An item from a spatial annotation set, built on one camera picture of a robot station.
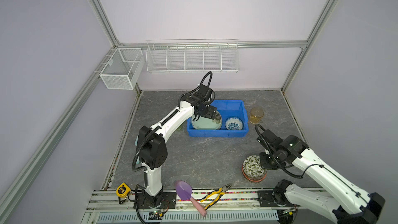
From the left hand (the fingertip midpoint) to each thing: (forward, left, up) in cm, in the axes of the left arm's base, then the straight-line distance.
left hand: (209, 114), depth 85 cm
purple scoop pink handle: (-34, +15, -18) cm, 41 cm away
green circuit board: (-43, +29, -19) cm, 55 cm away
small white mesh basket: (+36, +55, +6) cm, 66 cm away
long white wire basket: (+38, +6, +13) cm, 40 cm away
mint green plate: (+3, +3, -13) cm, 14 cm away
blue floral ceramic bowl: (+2, -16, -15) cm, 22 cm away
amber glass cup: (+7, -32, -14) cm, 35 cm away
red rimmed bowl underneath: (-32, -19, -10) cm, 39 cm away
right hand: (-28, -24, -5) cm, 37 cm away
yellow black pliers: (-36, -3, -16) cm, 39 cm away
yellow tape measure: (-32, +45, -15) cm, 58 cm away
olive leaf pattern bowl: (-27, -19, -10) cm, 35 cm away
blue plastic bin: (+14, -14, -15) cm, 25 cm away
